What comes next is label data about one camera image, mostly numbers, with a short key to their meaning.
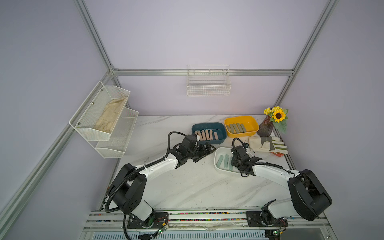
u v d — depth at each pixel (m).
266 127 1.01
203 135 1.07
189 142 0.66
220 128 1.08
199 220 0.75
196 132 1.08
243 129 1.11
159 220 0.73
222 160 0.96
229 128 1.11
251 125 1.15
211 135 1.07
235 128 1.12
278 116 0.88
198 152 0.74
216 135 1.07
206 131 1.10
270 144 1.01
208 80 0.95
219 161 0.95
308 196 0.43
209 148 0.76
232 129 1.12
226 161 0.95
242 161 0.70
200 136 1.07
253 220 0.73
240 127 1.12
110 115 0.79
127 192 0.43
